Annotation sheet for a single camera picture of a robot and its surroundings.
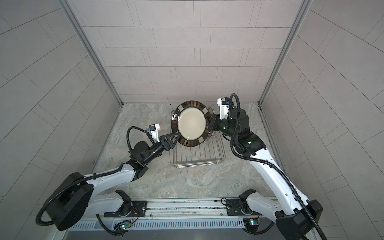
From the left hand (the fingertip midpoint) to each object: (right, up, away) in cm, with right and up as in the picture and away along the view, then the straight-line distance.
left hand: (181, 134), depth 73 cm
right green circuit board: (+34, -40, -4) cm, 53 cm away
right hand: (+11, +9, -7) cm, 16 cm away
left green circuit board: (-24, -39, -8) cm, 46 cm away
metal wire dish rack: (+16, -13, +16) cm, 26 cm away
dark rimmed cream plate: (+4, +8, -1) cm, 9 cm away
